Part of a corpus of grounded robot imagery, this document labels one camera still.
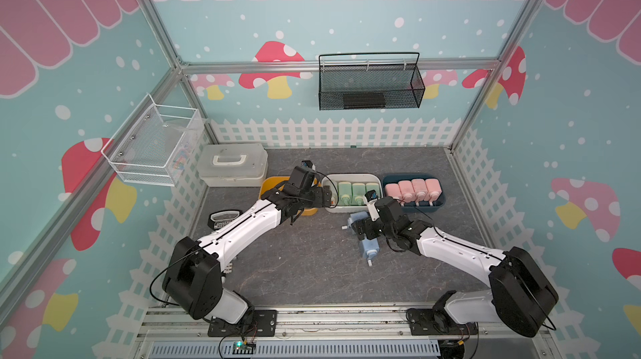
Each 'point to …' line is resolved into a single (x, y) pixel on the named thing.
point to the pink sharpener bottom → (407, 191)
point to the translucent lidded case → (232, 164)
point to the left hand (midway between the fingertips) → (313, 193)
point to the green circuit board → (239, 347)
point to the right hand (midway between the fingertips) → (360, 215)
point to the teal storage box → (423, 206)
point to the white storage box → (333, 179)
